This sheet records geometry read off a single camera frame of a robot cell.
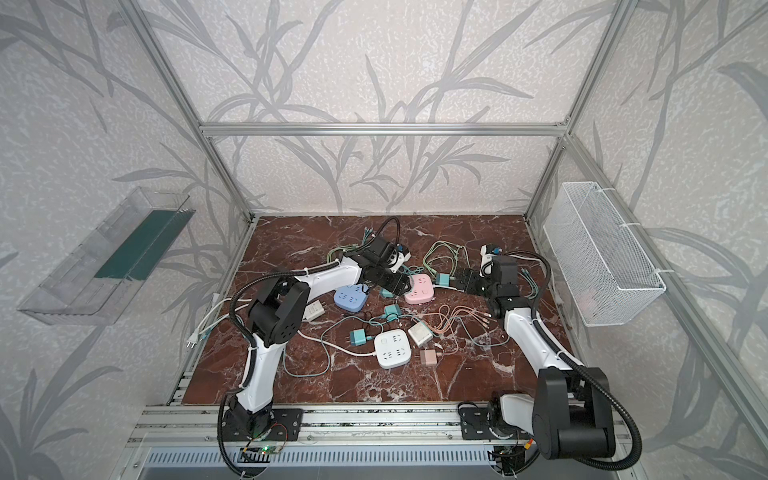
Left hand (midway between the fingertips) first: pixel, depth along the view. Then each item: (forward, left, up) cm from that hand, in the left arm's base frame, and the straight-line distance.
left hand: (407, 275), depth 97 cm
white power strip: (-24, +4, -2) cm, 24 cm away
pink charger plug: (-26, -6, -2) cm, 27 cm away
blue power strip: (-8, +17, -1) cm, 19 cm away
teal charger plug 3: (0, -13, -2) cm, 13 cm away
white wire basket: (-17, -41, +32) cm, 55 cm away
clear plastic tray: (-20, +68, +26) cm, 76 cm away
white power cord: (-19, +65, -8) cm, 69 cm away
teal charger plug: (-20, +14, -2) cm, 25 cm away
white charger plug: (-19, -4, -1) cm, 20 cm away
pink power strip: (-4, -5, -2) cm, 7 cm away
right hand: (-2, -19, +10) cm, 21 cm away
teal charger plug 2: (-12, +4, -2) cm, 13 cm away
